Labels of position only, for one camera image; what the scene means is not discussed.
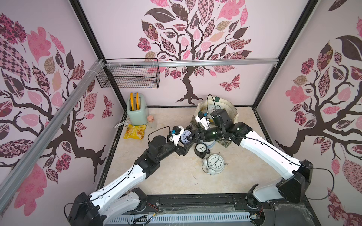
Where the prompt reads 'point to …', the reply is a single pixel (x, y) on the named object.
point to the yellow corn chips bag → (135, 132)
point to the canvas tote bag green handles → (210, 103)
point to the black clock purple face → (185, 133)
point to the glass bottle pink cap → (152, 124)
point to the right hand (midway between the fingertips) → (192, 137)
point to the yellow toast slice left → (131, 100)
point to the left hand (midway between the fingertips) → (187, 139)
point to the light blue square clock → (209, 144)
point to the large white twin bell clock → (214, 164)
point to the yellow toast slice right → (137, 101)
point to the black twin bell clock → (201, 149)
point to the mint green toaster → (139, 117)
